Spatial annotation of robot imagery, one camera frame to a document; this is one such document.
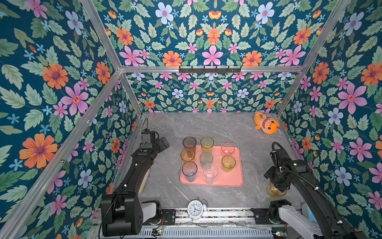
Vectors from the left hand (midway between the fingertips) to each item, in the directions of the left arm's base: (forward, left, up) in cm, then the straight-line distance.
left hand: (162, 142), depth 87 cm
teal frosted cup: (-8, -25, -10) cm, 28 cm away
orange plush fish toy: (+11, -71, -6) cm, 72 cm away
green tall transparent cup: (-3, -26, 0) cm, 27 cm away
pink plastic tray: (-20, -41, -13) cm, 48 cm away
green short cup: (-11, -39, -12) cm, 42 cm away
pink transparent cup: (-2, -40, -10) cm, 42 cm away
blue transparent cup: (-16, -15, -7) cm, 23 cm away
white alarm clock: (-34, -18, -10) cm, 40 cm away
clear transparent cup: (-18, -27, -6) cm, 33 cm away
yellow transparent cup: (-4, -14, -9) cm, 17 cm away
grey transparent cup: (+2, -16, -5) cm, 17 cm away
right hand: (-25, -58, -4) cm, 64 cm away
